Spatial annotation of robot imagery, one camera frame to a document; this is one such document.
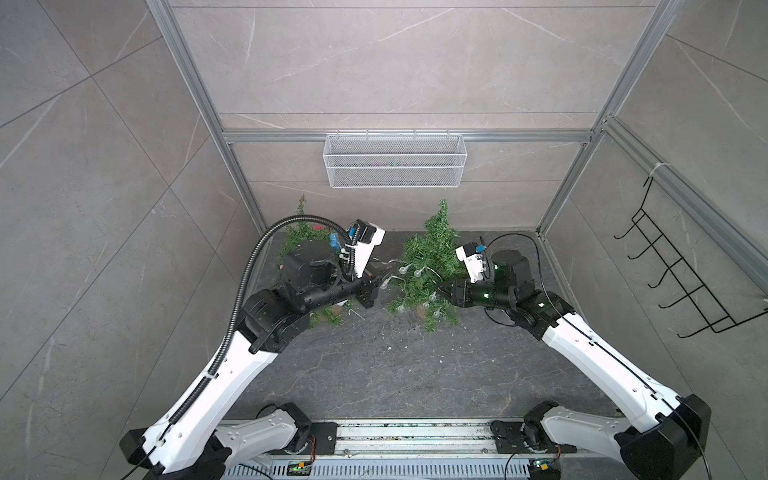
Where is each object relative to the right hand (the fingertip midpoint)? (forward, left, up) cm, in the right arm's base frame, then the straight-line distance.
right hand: (441, 288), depth 72 cm
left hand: (-5, +11, +16) cm, 20 cm away
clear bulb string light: (-1, +10, +8) cm, 13 cm away
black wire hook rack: (-11, -54, +5) cm, 56 cm away
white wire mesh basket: (+50, +10, +4) cm, 51 cm away
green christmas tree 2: (+6, +3, +4) cm, 7 cm away
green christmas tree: (0, +33, -13) cm, 35 cm away
